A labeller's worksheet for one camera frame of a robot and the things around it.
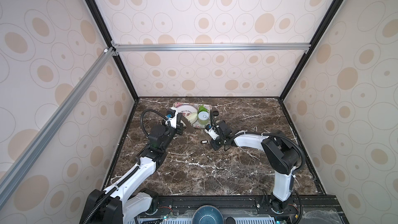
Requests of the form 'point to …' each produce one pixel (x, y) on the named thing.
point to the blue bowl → (208, 214)
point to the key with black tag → (204, 141)
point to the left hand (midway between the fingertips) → (184, 111)
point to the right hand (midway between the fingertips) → (212, 142)
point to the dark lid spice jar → (215, 113)
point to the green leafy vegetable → (202, 109)
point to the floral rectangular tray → (196, 124)
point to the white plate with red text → (186, 109)
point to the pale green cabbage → (193, 117)
